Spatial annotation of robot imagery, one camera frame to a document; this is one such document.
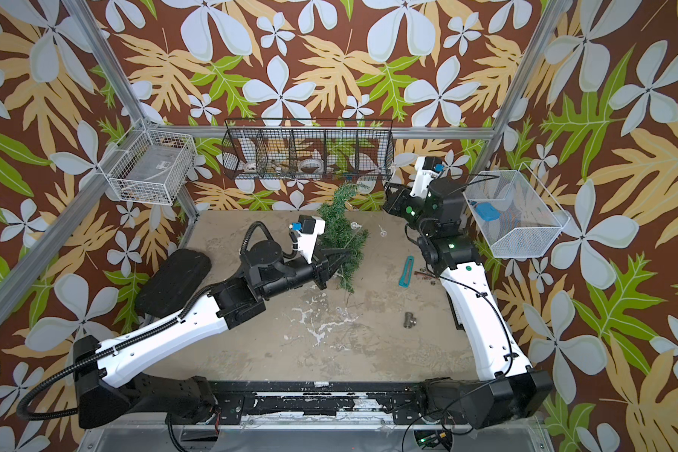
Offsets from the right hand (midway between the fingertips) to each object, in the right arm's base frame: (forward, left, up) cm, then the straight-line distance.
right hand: (386, 183), depth 67 cm
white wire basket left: (+20, +70, -8) cm, 73 cm away
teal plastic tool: (+1, -13, -43) cm, 45 cm away
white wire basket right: (+6, -42, -17) cm, 45 cm away
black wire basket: (+34, +22, -12) cm, 42 cm away
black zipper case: (-8, +67, -36) cm, 77 cm away
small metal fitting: (-17, -11, -42) cm, 46 cm away
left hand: (-17, +9, -5) cm, 20 cm away
